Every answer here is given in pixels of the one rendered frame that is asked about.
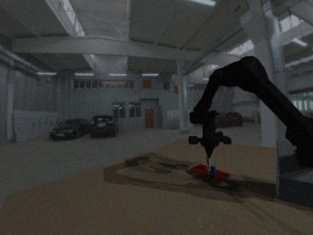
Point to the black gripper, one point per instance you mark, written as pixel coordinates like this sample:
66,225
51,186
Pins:
208,149

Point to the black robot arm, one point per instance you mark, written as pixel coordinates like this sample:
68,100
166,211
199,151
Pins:
250,75

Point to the red circuit board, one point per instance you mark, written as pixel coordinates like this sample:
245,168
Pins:
210,172

